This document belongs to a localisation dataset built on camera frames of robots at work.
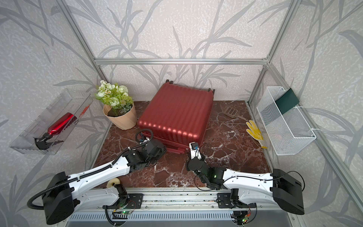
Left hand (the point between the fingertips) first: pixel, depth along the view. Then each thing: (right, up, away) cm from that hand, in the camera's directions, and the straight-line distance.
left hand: (166, 149), depth 82 cm
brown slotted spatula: (+48, +22, +30) cm, 61 cm away
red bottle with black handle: (-48, +9, -23) cm, 53 cm away
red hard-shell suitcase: (+3, +19, +30) cm, 36 cm away
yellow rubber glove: (+61, +6, +19) cm, 64 cm away
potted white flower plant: (-34, +24, +13) cm, 43 cm away
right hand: (+12, -1, -3) cm, 12 cm away
